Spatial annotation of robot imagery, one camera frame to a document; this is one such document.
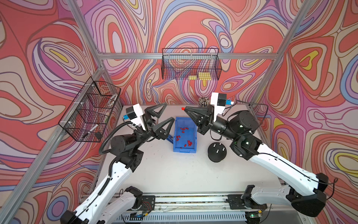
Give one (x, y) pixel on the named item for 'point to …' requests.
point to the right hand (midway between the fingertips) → (184, 113)
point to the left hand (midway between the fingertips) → (171, 115)
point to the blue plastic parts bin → (185, 136)
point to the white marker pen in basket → (90, 130)
